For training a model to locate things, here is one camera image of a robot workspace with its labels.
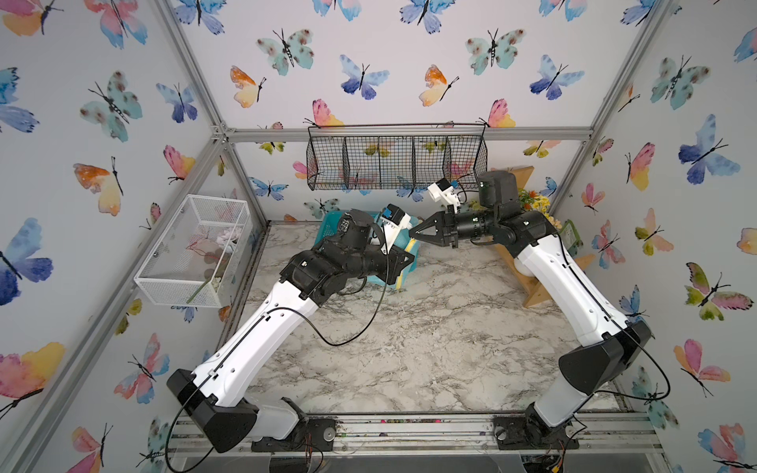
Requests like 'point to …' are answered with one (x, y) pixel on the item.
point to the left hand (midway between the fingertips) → (413, 255)
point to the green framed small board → (571, 237)
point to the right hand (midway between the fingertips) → (414, 233)
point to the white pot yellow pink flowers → (542, 204)
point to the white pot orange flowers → (526, 198)
